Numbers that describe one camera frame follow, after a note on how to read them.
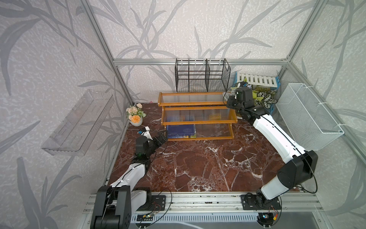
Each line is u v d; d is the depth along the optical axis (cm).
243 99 60
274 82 96
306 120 65
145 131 75
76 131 68
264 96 87
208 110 112
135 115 99
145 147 67
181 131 98
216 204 74
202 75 104
